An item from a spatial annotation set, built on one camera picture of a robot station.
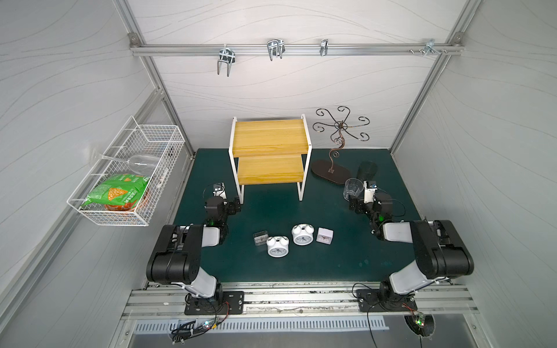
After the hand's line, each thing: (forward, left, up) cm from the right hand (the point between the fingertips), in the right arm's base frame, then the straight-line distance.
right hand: (362, 193), depth 95 cm
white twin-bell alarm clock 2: (-21, +27, +2) cm, 34 cm away
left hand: (-5, +60, +1) cm, 61 cm away
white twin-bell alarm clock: (-26, +36, +2) cm, 45 cm away
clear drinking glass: (+5, +2, -4) cm, 7 cm away
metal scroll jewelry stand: (+15, +8, -6) cm, 19 cm away
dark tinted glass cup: (+9, -3, +5) cm, 11 cm away
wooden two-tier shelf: (-2, +41, +27) cm, 49 cm away
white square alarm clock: (-20, +18, -2) cm, 27 cm away
